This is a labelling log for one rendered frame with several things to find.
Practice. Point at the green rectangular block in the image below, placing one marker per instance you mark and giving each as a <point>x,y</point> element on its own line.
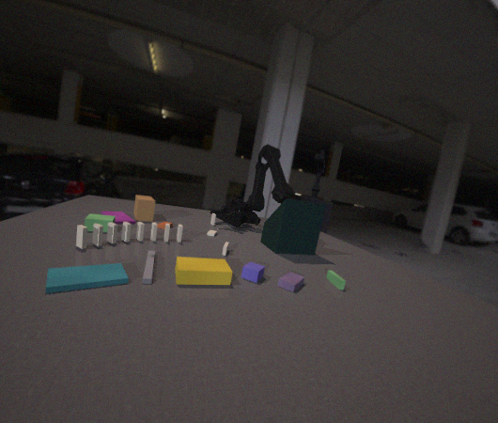
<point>337,280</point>
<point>100,219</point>

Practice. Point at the yellow rectangular block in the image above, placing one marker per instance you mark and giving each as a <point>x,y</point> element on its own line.
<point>202,271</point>

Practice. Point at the small blue cube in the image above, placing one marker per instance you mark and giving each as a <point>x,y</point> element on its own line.
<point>252,271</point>

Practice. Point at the teal flat block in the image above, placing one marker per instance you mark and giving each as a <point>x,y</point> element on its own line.
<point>83,277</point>

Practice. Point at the purple flat block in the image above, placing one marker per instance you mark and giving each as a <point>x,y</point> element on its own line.
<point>290,281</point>
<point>120,217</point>

